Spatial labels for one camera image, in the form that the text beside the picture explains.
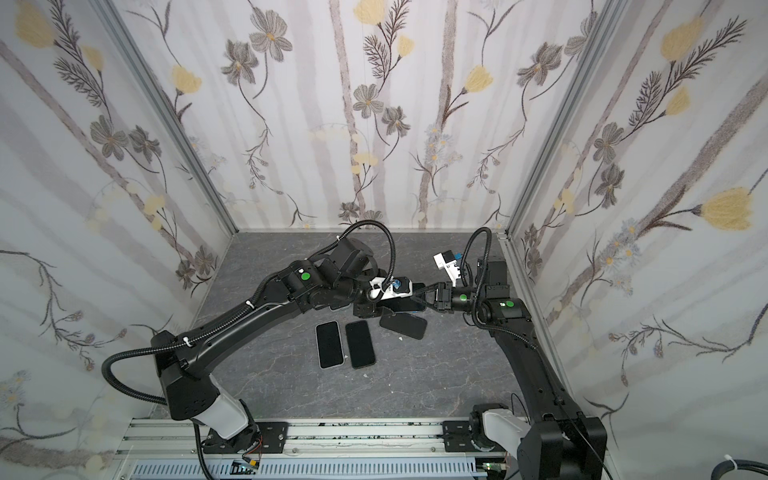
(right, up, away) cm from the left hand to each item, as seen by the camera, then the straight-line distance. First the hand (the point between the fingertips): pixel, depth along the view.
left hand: (389, 287), depth 71 cm
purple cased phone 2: (-9, -19, +20) cm, 29 cm away
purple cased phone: (-18, -19, +19) cm, 33 cm away
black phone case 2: (+6, -14, +24) cm, 29 cm away
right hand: (+5, -2, -3) cm, 6 cm away
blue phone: (+3, -4, +2) cm, 6 cm away
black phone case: (-9, -19, +20) cm, 29 cm away
